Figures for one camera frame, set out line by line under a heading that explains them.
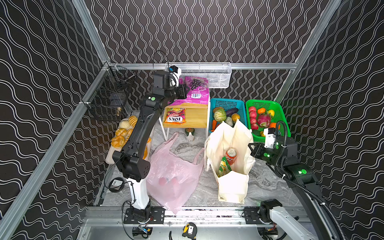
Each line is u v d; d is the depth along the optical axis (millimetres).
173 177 865
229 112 1152
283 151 505
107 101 925
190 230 687
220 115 1063
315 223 467
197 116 929
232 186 638
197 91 744
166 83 578
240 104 1157
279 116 1090
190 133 948
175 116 925
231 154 851
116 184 830
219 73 1024
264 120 1045
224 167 811
